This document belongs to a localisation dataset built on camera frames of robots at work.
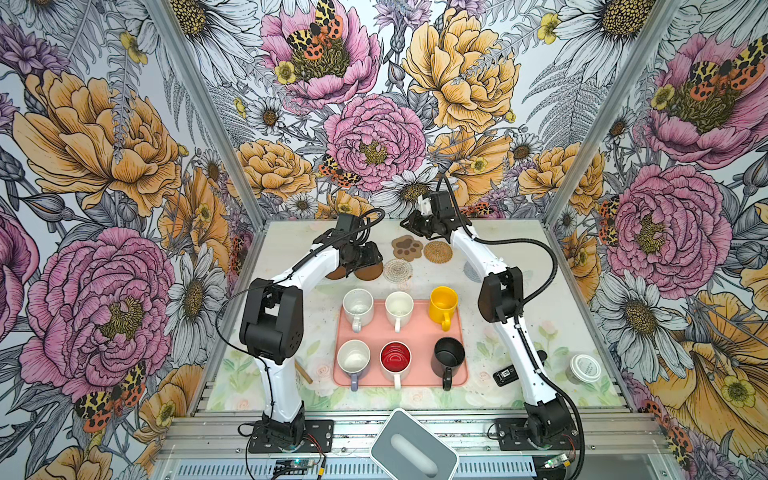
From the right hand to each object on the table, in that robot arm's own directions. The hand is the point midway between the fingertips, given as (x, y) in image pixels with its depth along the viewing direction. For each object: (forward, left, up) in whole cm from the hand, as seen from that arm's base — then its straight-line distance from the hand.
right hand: (403, 229), depth 105 cm
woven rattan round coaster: (-2, -13, -10) cm, 17 cm away
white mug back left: (-25, +15, -9) cm, 30 cm away
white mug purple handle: (-41, +15, -9) cm, 44 cm away
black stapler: (-47, -25, -8) cm, 54 cm away
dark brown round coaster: (-10, +12, -11) cm, 19 cm away
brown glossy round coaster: (-9, +24, -12) cm, 28 cm away
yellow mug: (-26, -11, -8) cm, 29 cm away
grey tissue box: (-63, +2, -11) cm, 64 cm away
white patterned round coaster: (-10, +2, -10) cm, 15 cm away
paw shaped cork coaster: (+1, -1, -10) cm, 11 cm away
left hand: (-16, +9, 0) cm, 18 cm away
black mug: (-42, -11, -9) cm, 44 cm away
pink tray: (-33, -3, -11) cm, 35 cm away
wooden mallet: (-43, +30, -11) cm, 54 cm away
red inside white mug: (-41, +4, -9) cm, 42 cm away
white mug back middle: (-26, +2, -9) cm, 28 cm away
